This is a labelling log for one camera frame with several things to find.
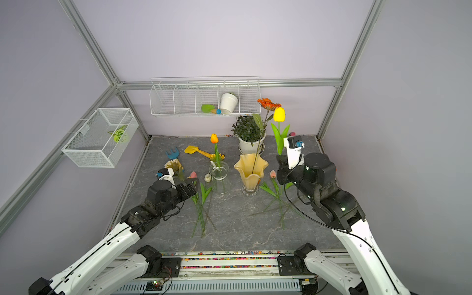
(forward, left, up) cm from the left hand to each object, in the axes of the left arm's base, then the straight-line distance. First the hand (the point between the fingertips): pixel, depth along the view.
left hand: (193, 184), depth 77 cm
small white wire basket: (+23, +42, +7) cm, 48 cm away
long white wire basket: (+48, -4, +11) cm, 50 cm away
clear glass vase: (+11, -10, -8) cm, 17 cm away
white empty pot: (+39, -17, +13) cm, 44 cm away
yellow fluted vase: (+10, -26, -4) cm, 28 cm away
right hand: (-2, -33, +20) cm, 39 cm away
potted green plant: (+30, -27, -3) cm, 41 cm away
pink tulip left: (+2, +1, -19) cm, 19 cm away
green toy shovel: (+44, -6, +6) cm, 45 cm away
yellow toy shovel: (+37, +9, -19) cm, 43 cm away
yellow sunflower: (+27, -8, -17) cm, 33 cm away
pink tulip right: (+5, -38, -19) cm, 42 cm away
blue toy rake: (+32, +19, -19) cm, 42 cm away
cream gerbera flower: (+22, +15, -15) cm, 31 cm away
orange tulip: (+17, -10, +10) cm, 22 cm away
